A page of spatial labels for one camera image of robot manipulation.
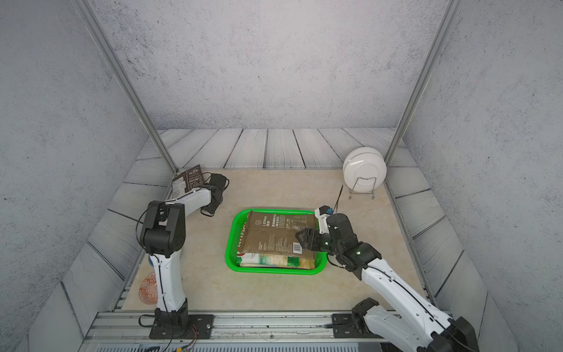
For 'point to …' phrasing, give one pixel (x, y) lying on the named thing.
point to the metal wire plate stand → (373, 196)
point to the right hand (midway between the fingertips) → (303, 236)
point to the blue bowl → (150, 261)
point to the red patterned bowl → (148, 290)
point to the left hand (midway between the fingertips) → (203, 203)
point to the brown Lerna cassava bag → (275, 233)
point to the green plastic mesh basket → (237, 222)
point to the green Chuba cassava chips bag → (266, 260)
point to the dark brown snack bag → (190, 180)
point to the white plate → (364, 169)
